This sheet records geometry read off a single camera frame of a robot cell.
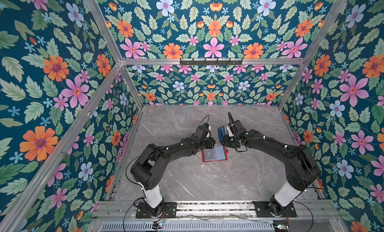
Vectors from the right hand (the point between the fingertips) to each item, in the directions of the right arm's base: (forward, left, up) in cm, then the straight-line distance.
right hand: (226, 140), depth 91 cm
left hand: (-1, +6, 0) cm, 6 cm away
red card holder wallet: (-5, +4, -8) cm, 10 cm away
